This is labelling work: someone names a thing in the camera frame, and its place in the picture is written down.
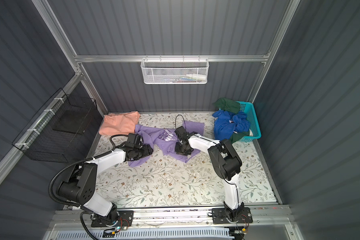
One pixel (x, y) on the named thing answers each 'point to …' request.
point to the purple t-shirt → (163, 140)
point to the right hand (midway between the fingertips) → (179, 153)
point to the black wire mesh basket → (62, 131)
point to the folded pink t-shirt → (122, 123)
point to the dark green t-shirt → (227, 105)
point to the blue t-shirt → (226, 123)
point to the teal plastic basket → (254, 128)
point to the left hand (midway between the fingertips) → (149, 151)
